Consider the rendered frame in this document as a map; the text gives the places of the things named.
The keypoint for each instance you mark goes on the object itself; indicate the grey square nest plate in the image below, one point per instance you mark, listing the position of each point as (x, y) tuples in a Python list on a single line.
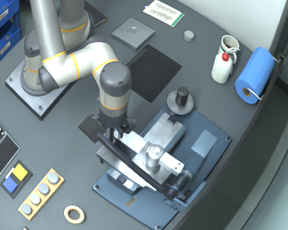
[(134, 32)]

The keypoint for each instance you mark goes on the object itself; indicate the black knurled spring roller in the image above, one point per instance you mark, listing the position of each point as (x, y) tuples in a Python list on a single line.
[(180, 181)]

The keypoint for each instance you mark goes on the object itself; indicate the silver gauge cylinder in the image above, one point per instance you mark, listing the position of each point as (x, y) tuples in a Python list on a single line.
[(153, 158)]

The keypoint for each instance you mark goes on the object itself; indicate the silver slide plate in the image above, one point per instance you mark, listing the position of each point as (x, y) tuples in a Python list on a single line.
[(162, 131)]

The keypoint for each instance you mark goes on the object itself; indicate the white bottle with red cap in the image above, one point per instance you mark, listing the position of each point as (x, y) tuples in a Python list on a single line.
[(221, 70)]

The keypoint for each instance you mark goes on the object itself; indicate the wooden disc tray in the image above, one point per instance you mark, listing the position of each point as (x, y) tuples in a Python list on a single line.
[(56, 189)]

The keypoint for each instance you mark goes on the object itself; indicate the blue bin rack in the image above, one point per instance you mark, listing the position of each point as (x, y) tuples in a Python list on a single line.
[(2, 31)]

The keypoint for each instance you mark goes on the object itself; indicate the white paper with green edge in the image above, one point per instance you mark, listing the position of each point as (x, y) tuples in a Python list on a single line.
[(164, 12)]

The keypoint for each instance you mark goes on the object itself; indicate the grey square base plate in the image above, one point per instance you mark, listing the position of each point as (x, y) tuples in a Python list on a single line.
[(42, 105)]

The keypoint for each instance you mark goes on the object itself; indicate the blue hardness gauge body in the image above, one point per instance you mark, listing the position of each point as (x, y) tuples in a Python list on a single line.
[(201, 153)]

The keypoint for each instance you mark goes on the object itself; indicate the black flat tray device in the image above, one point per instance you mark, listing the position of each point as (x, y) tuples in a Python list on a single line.
[(2, 153)]

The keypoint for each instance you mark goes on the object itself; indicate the grey disc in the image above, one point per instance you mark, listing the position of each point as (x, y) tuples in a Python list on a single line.
[(53, 178), (44, 188), (35, 199), (26, 209)]

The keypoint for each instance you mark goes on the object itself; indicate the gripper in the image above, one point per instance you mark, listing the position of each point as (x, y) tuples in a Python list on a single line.
[(117, 122)]

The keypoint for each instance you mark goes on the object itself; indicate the blue block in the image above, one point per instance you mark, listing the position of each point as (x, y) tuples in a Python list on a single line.
[(9, 184)]

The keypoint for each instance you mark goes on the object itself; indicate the dark notebook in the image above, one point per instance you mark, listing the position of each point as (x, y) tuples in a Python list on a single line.
[(97, 13)]

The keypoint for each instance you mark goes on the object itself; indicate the black rubber mat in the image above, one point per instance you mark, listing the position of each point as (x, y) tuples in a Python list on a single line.
[(155, 71)]

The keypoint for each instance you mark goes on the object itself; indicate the black small block tray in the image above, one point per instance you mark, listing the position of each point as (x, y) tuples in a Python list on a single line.
[(26, 184)]

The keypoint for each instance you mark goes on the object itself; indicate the white mug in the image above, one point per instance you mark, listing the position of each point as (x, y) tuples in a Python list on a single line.
[(229, 44)]

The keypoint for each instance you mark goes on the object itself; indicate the grey cylindrical plug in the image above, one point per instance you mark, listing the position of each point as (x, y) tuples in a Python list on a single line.
[(189, 35)]

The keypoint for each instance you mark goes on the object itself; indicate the yellow block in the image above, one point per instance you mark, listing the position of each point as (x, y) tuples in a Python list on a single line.
[(20, 171)]

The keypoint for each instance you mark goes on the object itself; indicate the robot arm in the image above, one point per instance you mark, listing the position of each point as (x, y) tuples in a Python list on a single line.
[(86, 62)]

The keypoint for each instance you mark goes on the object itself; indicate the blue paper towel roll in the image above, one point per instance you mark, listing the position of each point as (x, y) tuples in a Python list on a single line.
[(253, 74)]

